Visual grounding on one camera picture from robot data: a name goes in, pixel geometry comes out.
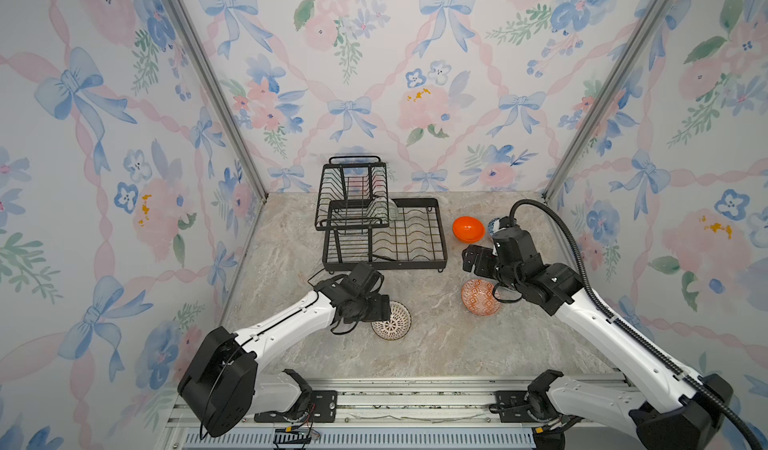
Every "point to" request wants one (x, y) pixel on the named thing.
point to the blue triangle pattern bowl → (493, 225)
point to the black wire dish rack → (363, 225)
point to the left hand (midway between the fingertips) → (380, 310)
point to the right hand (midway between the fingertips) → (476, 253)
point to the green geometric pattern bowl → (392, 210)
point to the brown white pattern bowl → (398, 325)
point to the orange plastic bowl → (468, 229)
